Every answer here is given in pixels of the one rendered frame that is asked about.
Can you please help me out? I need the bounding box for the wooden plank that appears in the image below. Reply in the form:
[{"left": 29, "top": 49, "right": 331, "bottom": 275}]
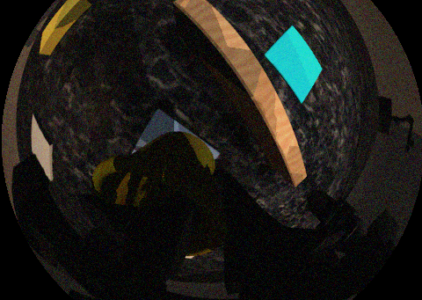
[{"left": 172, "top": 0, "right": 307, "bottom": 187}]

